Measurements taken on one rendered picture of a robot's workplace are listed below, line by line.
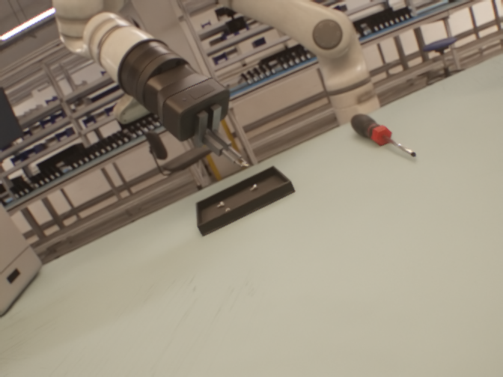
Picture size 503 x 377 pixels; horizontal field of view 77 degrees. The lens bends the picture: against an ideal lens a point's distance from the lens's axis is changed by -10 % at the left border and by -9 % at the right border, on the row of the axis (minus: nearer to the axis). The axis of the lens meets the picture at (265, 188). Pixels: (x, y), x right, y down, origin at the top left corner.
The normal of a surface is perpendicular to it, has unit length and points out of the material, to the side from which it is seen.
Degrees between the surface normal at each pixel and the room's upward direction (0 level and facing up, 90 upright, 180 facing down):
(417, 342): 0
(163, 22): 90
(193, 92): 45
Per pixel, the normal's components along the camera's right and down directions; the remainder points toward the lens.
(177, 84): 0.14, -0.64
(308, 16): -0.22, 0.26
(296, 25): -0.36, 0.50
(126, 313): -0.39, -0.86
